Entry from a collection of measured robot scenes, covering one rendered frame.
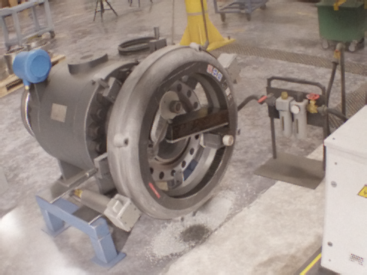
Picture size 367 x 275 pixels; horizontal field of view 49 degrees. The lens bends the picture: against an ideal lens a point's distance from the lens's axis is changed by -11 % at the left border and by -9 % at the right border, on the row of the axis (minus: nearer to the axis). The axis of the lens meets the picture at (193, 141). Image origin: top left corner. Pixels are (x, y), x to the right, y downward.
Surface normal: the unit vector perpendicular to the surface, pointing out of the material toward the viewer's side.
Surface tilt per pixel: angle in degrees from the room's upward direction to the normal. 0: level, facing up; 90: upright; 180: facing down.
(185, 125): 90
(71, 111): 59
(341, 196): 90
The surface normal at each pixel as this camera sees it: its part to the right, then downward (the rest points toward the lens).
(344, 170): -0.72, 0.40
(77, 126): -0.62, 0.11
